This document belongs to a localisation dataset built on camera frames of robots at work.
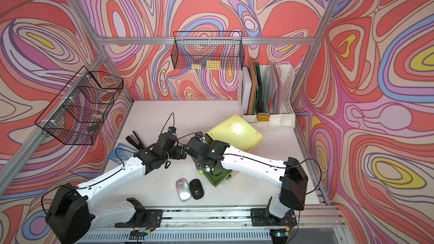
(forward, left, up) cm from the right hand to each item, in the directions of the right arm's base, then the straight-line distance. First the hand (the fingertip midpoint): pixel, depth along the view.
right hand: (205, 163), depth 76 cm
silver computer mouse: (-7, +11, -13) cm, 19 cm away
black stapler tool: (+21, +43, -12) cm, 49 cm away
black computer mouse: (-8, +5, -12) cm, 15 cm away
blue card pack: (+13, +48, -12) cm, 51 cm away
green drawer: (-6, -5, -6) cm, 10 cm away
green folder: (+33, -30, +2) cm, 44 cm away
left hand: (+10, +13, -3) cm, 16 cm away
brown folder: (+32, -26, +16) cm, 44 cm away
